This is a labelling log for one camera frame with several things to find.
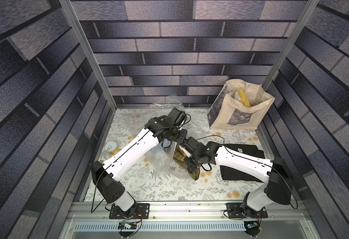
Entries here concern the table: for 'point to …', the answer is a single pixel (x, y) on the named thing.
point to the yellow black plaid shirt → (179, 157)
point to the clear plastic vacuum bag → (160, 158)
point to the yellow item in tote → (241, 96)
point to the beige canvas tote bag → (226, 111)
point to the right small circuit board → (252, 225)
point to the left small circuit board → (128, 224)
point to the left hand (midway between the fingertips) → (184, 135)
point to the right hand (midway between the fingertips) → (186, 160)
